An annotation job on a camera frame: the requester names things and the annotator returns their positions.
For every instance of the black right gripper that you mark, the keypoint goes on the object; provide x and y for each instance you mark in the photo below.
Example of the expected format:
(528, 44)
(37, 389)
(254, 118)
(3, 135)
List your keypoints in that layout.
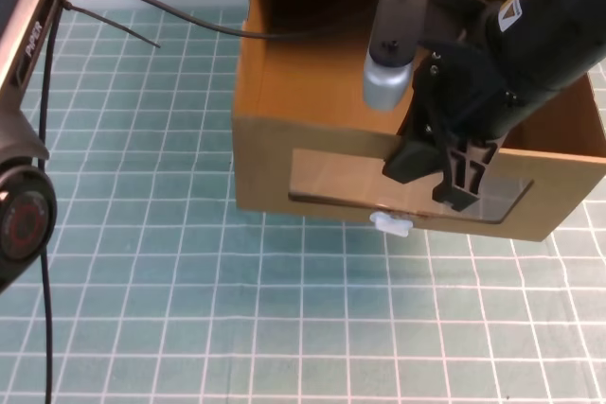
(480, 83)

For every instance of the cardboard shoebox drawer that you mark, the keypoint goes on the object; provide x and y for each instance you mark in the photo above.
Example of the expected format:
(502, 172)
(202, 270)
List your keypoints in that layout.
(306, 144)

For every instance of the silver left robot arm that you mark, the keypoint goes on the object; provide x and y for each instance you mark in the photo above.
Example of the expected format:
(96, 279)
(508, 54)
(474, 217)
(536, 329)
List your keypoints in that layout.
(28, 199)

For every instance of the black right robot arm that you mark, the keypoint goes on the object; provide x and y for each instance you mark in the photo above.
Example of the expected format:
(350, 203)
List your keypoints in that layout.
(569, 38)

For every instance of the cyan checkered tablecloth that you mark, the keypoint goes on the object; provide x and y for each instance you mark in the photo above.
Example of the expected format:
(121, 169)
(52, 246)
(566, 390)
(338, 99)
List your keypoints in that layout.
(163, 291)

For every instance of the white upper drawer handle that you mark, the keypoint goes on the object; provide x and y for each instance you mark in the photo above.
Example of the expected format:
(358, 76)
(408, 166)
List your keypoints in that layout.
(387, 224)

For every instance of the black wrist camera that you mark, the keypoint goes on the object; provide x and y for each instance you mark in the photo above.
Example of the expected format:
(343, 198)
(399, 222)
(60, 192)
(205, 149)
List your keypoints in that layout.
(389, 63)

